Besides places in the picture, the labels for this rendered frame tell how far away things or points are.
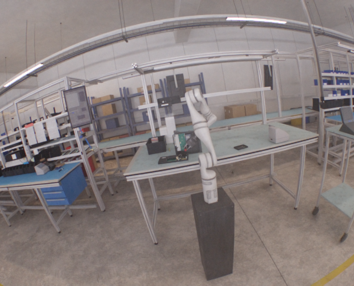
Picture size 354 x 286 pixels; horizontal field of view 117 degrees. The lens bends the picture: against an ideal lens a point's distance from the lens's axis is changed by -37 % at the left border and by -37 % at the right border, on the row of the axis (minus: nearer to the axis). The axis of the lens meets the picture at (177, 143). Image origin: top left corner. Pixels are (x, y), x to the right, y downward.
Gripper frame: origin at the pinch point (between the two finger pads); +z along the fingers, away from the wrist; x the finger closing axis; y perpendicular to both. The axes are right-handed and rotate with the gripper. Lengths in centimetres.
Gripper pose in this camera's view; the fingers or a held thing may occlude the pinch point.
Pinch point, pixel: (184, 149)
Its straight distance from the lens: 146.9
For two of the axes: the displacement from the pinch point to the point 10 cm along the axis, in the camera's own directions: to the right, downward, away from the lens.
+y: -0.5, 2.6, -9.6
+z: -5.8, 7.8, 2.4
